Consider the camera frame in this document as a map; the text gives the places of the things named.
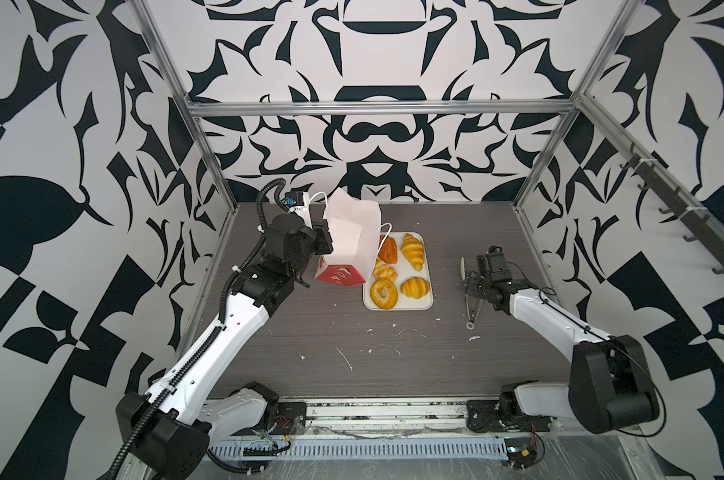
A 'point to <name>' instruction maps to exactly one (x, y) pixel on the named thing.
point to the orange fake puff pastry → (389, 250)
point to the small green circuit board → (520, 452)
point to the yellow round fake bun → (415, 287)
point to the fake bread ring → (384, 293)
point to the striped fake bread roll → (384, 270)
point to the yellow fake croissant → (414, 250)
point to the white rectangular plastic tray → (401, 277)
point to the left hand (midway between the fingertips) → (326, 215)
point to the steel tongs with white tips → (470, 317)
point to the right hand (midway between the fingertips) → (482, 280)
